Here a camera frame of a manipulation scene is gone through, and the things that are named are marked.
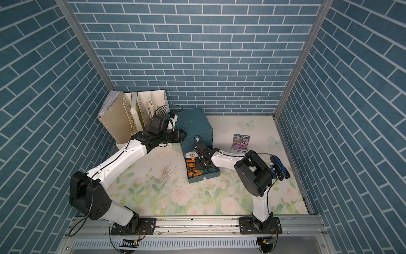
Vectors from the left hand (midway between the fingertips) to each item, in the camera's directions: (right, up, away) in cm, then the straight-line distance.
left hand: (187, 135), depth 83 cm
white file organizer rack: (-33, +18, +19) cm, 42 cm away
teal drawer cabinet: (+4, +6, +8) cm, 10 cm away
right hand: (+5, -19, +12) cm, 23 cm away
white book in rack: (-31, +13, +6) cm, 34 cm away
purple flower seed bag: (+32, -7, +22) cm, 39 cm away
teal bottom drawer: (+14, -20, +3) cm, 25 cm away
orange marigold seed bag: (0, -16, +12) cm, 20 cm away
